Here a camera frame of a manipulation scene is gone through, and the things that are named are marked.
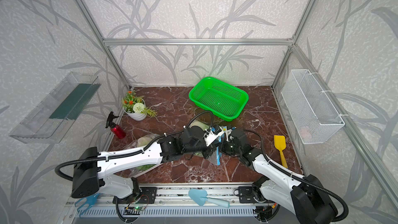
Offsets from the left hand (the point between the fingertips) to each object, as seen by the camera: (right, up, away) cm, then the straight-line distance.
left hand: (221, 145), depth 70 cm
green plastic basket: (+2, +22, +43) cm, 48 cm away
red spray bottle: (-59, +4, +17) cm, 61 cm away
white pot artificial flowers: (-49, +17, +19) cm, 55 cm away
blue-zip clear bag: (-3, -6, +1) cm, 7 cm away
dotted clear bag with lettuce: (-44, -3, +14) cm, 46 cm away
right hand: (-5, -3, +11) cm, 12 cm away
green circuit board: (-40, -30, +1) cm, 50 cm away
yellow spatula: (+37, -5, +22) cm, 43 cm away
